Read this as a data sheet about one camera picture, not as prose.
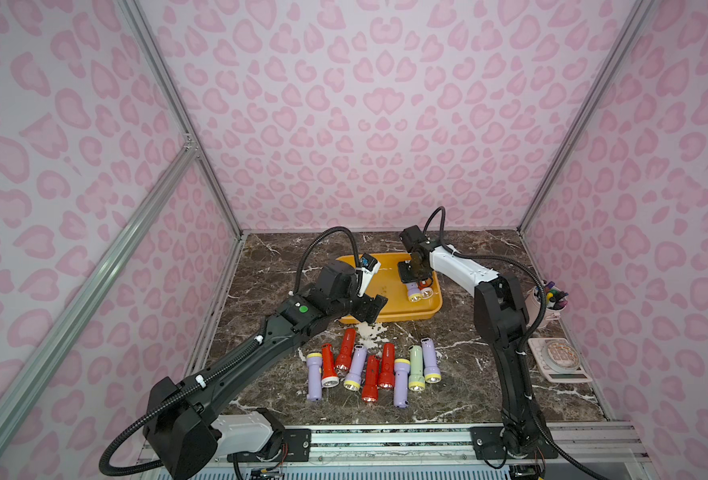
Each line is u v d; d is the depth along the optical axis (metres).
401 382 0.80
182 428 0.38
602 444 0.74
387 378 0.81
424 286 0.98
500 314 0.59
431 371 0.82
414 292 0.96
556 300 0.84
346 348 0.86
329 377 0.82
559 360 0.85
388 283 1.03
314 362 0.84
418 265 0.78
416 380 0.80
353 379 0.81
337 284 0.56
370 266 0.64
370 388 0.80
